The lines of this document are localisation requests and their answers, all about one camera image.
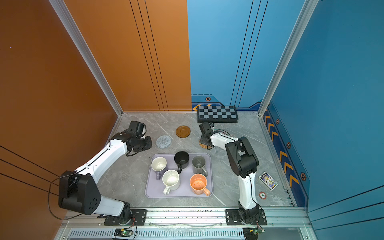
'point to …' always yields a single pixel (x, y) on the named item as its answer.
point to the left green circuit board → (121, 232)
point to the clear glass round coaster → (163, 141)
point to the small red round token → (262, 195)
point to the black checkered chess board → (227, 113)
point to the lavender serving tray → (154, 188)
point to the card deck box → (269, 181)
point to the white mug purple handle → (158, 164)
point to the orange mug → (198, 182)
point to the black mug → (181, 158)
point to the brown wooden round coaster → (183, 131)
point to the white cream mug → (171, 180)
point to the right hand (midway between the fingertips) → (205, 140)
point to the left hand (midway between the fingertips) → (151, 143)
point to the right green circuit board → (257, 230)
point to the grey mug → (198, 163)
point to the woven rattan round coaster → (204, 146)
